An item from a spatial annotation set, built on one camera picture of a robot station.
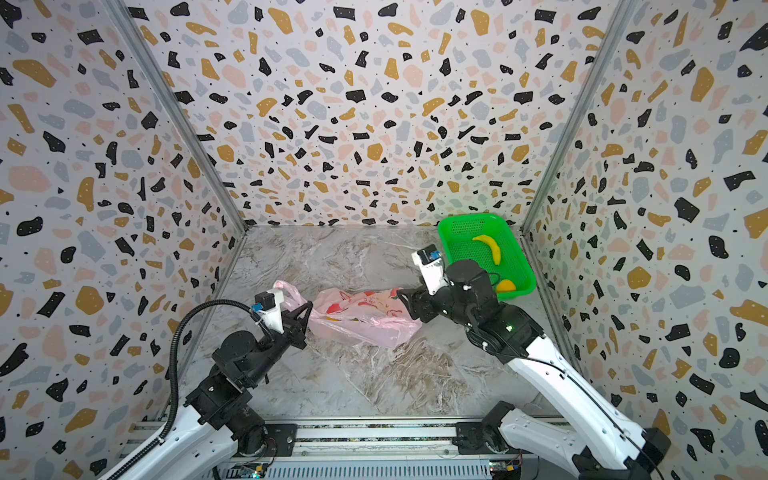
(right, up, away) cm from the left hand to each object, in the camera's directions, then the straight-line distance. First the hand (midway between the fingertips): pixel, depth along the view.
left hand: (314, 305), depth 71 cm
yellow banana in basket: (+56, +16, +43) cm, 72 cm away
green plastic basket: (+43, +20, +47) cm, 67 cm away
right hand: (+23, +5, -5) cm, 24 cm away
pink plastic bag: (+13, -4, +9) cm, 16 cm away
